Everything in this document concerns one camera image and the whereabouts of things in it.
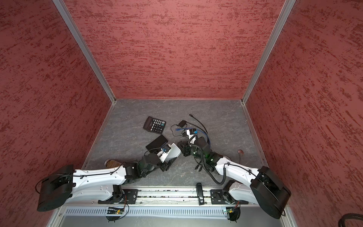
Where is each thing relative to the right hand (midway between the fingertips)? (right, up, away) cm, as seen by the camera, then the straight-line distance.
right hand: (178, 146), depth 81 cm
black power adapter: (+2, +12, +25) cm, 28 cm away
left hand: (-4, -5, -1) cm, 7 cm away
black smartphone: (-17, -3, +12) cm, 21 cm away
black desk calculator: (-19, +11, +22) cm, 31 cm away
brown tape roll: (-41, -10, +1) cm, 42 cm away
